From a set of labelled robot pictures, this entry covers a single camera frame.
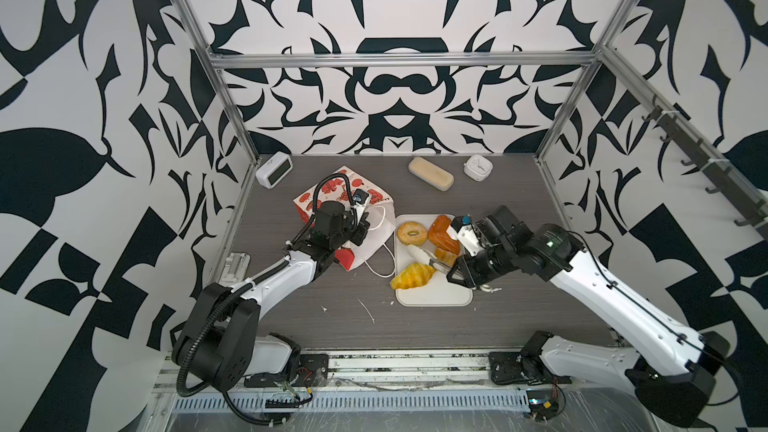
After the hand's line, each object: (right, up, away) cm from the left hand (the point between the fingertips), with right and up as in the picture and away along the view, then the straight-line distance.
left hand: (365, 206), depth 86 cm
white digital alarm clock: (-34, +11, +22) cm, 42 cm away
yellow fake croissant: (+13, -19, -3) cm, 23 cm away
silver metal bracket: (-39, -18, +5) cm, 43 cm away
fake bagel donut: (+14, -9, +10) cm, 20 cm away
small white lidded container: (+40, +12, +27) cm, 50 cm away
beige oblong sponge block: (+23, +10, +27) cm, 37 cm away
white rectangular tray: (+20, -23, -2) cm, 31 cm away
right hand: (+21, -14, -17) cm, 31 cm away
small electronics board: (+42, -46, -15) cm, 64 cm away
